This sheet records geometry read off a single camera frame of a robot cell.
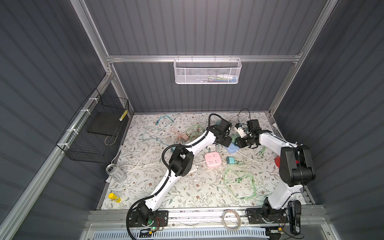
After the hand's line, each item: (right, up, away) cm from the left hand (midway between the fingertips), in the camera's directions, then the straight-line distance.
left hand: (226, 141), depth 100 cm
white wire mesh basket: (-14, +56, +23) cm, 63 cm away
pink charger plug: (-29, +2, +2) cm, 29 cm away
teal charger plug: (+1, -11, -7) cm, 14 cm away
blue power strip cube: (+3, -4, -4) cm, 6 cm away
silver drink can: (-63, -16, -21) cm, 68 cm away
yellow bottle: (-62, -25, -28) cm, 72 cm away
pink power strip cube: (-10, -11, -9) cm, 18 cm away
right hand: (+9, 0, -3) cm, 9 cm away
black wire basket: (-72, +5, -28) cm, 77 cm away
